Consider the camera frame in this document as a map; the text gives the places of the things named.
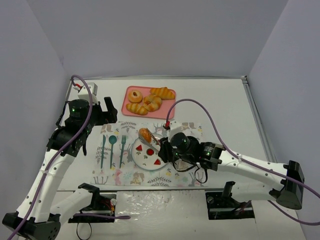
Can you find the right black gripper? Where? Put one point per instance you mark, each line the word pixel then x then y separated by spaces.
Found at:
pixel 163 153

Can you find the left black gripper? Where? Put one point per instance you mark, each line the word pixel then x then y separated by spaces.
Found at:
pixel 107 113

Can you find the metal tongs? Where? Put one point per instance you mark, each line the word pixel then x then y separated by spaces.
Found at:
pixel 153 144

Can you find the sesame bun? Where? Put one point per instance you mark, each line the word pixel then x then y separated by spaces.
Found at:
pixel 144 135

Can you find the large curled croissant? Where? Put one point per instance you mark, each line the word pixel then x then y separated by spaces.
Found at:
pixel 152 102

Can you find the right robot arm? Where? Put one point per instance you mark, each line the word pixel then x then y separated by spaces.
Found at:
pixel 277 182

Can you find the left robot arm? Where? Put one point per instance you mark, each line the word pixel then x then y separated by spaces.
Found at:
pixel 36 218

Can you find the striped croissant at tray front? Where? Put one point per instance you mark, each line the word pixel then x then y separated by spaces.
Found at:
pixel 136 108

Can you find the striped croissant at tray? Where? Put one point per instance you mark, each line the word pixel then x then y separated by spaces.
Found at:
pixel 163 92
pixel 136 108

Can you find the teal spoon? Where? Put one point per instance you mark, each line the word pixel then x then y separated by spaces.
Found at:
pixel 112 140

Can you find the teal fork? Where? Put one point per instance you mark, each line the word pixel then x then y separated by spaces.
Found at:
pixel 123 143

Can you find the teal knife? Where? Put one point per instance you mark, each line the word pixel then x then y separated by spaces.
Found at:
pixel 102 151

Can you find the white plate with blue rim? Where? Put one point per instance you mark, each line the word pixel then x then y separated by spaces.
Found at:
pixel 146 157

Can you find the pink plastic tray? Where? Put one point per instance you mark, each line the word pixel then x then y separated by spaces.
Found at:
pixel 161 113

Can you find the striped croissant at tray back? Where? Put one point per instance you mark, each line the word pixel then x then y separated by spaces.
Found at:
pixel 163 92

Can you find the patterned animal placemat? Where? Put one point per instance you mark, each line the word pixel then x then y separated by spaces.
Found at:
pixel 130 174

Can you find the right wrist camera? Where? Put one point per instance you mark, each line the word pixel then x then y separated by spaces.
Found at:
pixel 175 127

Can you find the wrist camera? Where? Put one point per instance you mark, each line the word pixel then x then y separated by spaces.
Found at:
pixel 84 93
pixel 175 127

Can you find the sugared ring donut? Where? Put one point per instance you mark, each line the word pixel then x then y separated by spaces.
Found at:
pixel 135 96

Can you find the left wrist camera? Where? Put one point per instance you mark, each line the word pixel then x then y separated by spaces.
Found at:
pixel 84 93

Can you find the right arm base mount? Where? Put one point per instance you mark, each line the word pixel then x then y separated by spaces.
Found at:
pixel 221 205

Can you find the aluminium rail at table edge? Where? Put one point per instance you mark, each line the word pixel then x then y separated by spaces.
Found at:
pixel 264 138

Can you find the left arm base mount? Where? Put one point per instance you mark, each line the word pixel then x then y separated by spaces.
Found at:
pixel 105 205

